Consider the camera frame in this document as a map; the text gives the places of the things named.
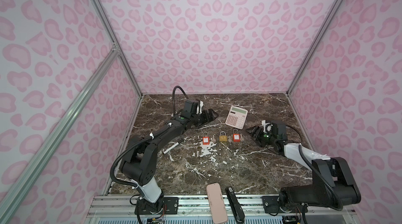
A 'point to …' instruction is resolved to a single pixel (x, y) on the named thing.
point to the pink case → (216, 202)
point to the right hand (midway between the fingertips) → (248, 132)
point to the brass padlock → (223, 138)
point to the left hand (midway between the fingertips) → (215, 115)
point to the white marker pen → (175, 145)
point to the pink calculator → (236, 118)
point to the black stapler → (235, 205)
